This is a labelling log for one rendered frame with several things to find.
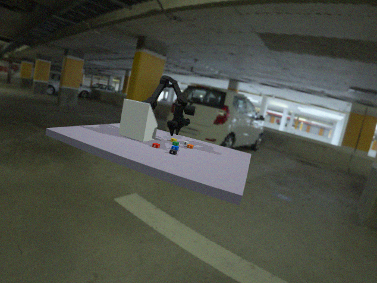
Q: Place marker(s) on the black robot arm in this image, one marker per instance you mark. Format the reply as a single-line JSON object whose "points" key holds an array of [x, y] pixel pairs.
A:
{"points": [[181, 99]]}

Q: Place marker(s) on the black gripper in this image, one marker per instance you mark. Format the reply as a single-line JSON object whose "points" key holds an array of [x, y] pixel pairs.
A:
{"points": [[174, 124]]}

